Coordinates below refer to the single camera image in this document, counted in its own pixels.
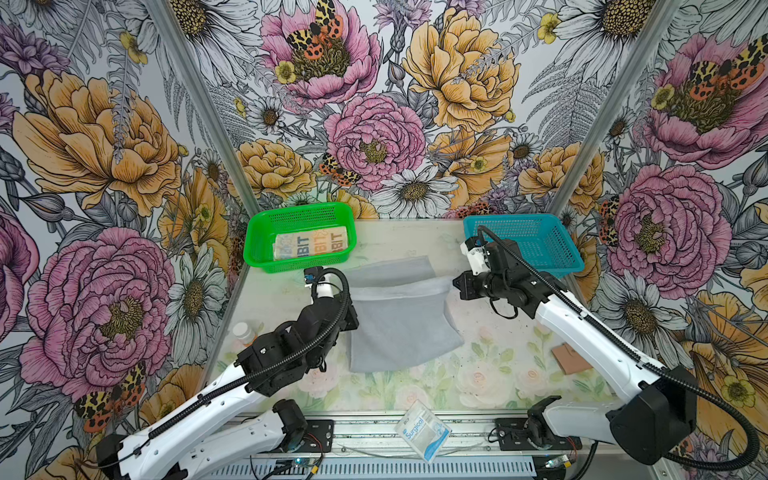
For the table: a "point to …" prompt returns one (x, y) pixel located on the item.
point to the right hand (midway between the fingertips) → (457, 291)
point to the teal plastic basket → (545, 243)
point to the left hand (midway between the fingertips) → (348, 304)
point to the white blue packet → (424, 431)
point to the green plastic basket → (270, 220)
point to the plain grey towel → (399, 310)
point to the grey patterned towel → (310, 242)
